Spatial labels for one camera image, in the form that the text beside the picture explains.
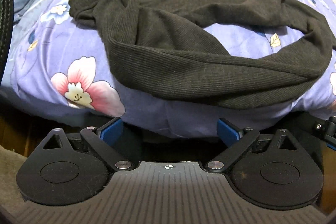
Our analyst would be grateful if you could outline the dark knit pants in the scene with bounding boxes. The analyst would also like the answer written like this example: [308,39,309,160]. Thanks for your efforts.
[69,0,335,109]

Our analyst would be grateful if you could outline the purple floral bed sheet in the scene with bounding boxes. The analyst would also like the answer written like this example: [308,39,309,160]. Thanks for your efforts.
[1,0,335,138]

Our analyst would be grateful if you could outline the black braided cable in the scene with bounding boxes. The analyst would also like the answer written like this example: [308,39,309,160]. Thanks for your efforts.
[0,0,15,83]

